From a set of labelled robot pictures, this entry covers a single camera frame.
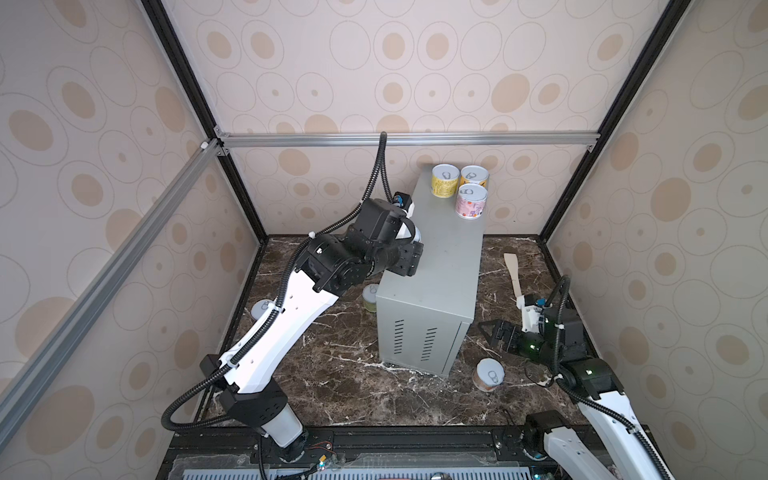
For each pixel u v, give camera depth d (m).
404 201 0.53
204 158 0.83
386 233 0.44
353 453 0.73
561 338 0.55
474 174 0.80
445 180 0.79
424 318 0.60
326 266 0.40
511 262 1.13
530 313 0.67
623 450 0.44
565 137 0.93
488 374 0.80
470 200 0.74
